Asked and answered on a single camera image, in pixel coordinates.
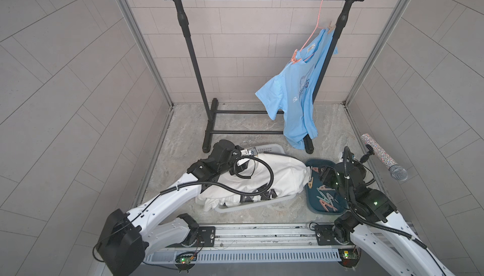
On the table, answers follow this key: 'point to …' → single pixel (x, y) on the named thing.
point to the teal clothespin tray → (319, 198)
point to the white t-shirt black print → (254, 181)
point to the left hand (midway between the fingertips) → (247, 151)
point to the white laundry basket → (274, 148)
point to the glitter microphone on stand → (397, 171)
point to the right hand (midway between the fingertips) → (320, 169)
